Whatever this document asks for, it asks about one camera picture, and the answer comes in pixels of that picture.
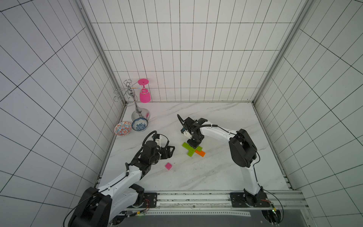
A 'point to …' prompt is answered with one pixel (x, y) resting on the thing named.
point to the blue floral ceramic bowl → (139, 124)
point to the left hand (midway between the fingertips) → (169, 150)
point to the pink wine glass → (145, 95)
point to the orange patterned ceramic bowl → (122, 128)
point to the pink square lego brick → (168, 166)
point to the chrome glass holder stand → (138, 112)
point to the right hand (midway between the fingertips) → (194, 141)
